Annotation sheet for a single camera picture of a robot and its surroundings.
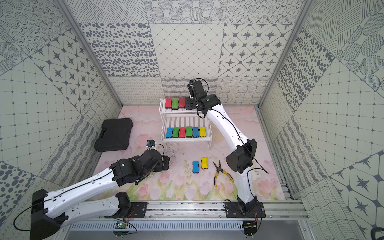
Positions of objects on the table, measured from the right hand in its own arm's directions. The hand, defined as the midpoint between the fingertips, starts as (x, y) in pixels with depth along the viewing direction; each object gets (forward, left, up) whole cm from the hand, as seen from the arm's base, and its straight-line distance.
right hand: (192, 103), depth 83 cm
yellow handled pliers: (-26, -16, -30) cm, 43 cm away
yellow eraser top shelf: (-23, -7, -28) cm, 37 cm away
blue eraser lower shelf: (-11, +14, -15) cm, 23 cm away
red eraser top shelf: (-1, +13, +1) cm, 13 cm away
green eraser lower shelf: (-9, +10, -14) cm, 20 cm away
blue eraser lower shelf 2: (-9, -2, -15) cm, 18 cm away
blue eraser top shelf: (-24, -2, -31) cm, 39 cm away
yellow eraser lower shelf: (-9, -7, -15) cm, 19 cm away
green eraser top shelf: (-2, +9, +2) cm, 9 cm away
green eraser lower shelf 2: (-9, +2, -16) cm, 18 cm away
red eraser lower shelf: (-10, +6, -15) cm, 19 cm away
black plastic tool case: (-5, +54, -25) cm, 59 cm away
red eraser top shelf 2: (0, +5, 0) cm, 6 cm away
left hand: (-27, +14, -13) cm, 33 cm away
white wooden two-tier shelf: (-4, +7, -16) cm, 18 cm away
